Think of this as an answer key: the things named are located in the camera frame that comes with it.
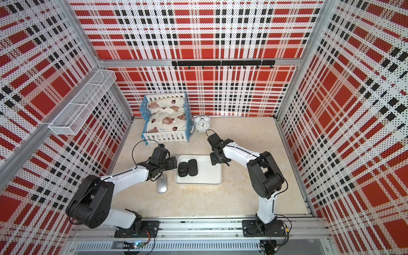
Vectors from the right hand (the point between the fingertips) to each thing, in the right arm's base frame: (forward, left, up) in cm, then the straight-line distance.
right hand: (221, 158), depth 93 cm
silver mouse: (-15, +33, -2) cm, 37 cm away
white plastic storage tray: (-7, +8, -5) cm, 12 cm away
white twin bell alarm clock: (+26, +13, +3) cm, 29 cm away
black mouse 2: (-6, +23, -2) cm, 24 cm away
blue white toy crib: (+15, +36, +2) cm, 39 cm away
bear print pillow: (+36, +31, +11) cm, 49 cm away
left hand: (-1, +29, -1) cm, 29 cm away
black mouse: (-4, +18, -3) cm, 18 cm away
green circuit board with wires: (-42, +39, -3) cm, 57 cm away
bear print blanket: (+27, +43, +4) cm, 51 cm away
